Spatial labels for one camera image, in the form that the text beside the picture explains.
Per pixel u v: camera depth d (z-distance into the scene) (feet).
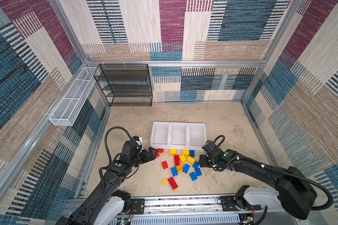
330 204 1.29
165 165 2.84
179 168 2.73
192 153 2.99
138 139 2.48
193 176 2.73
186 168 2.74
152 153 2.37
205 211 2.39
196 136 3.25
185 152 2.99
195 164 2.86
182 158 2.87
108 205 1.88
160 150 3.09
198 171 2.78
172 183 2.65
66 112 3.02
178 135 3.24
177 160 2.86
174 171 2.73
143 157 2.34
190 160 2.88
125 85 3.64
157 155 2.99
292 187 1.53
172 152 3.00
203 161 2.53
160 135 3.27
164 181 2.64
